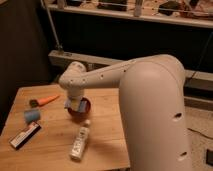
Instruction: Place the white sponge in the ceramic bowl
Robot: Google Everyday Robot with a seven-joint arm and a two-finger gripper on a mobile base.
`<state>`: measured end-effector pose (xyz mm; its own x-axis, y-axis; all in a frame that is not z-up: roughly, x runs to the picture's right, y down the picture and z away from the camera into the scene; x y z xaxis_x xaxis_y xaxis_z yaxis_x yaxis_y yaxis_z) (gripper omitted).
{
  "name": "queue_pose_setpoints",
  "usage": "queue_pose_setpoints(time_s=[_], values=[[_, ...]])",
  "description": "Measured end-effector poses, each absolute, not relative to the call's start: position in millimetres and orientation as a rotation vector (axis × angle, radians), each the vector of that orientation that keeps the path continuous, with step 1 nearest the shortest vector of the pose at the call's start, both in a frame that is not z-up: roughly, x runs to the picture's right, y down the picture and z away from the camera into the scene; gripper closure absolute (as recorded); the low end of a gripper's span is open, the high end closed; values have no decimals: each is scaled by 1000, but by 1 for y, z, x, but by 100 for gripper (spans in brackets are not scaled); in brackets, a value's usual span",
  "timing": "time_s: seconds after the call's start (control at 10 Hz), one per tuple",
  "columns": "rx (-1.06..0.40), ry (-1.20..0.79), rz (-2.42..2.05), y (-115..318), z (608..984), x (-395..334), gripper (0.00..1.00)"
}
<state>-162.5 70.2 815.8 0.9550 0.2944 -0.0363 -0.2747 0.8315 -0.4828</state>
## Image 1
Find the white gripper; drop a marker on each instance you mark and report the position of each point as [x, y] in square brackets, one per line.
[75, 95]

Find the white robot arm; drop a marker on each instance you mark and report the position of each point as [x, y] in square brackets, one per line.
[151, 102]

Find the orange toy carrot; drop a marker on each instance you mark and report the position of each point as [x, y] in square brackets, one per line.
[42, 101]

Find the white plastic bottle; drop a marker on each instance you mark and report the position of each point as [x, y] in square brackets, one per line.
[80, 141]

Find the light blue cylinder cup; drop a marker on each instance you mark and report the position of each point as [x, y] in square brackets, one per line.
[31, 115]

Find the wooden table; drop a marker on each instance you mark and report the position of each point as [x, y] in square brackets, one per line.
[48, 149]

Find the white metal shelf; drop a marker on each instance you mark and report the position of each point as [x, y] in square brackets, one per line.
[109, 31]

